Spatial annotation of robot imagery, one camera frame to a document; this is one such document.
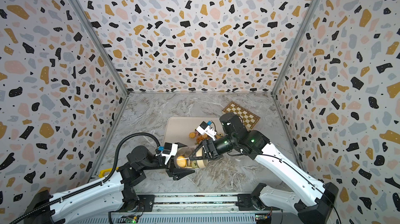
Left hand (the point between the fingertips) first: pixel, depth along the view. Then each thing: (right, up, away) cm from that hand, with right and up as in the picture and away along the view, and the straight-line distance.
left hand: (194, 161), depth 59 cm
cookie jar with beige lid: (-4, +1, -4) cm, 6 cm away
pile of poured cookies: (-1, +2, +36) cm, 36 cm away
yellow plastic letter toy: (-51, -15, +23) cm, 58 cm away
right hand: (+1, +1, -2) cm, 3 cm away
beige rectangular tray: (-15, +6, +42) cm, 45 cm away
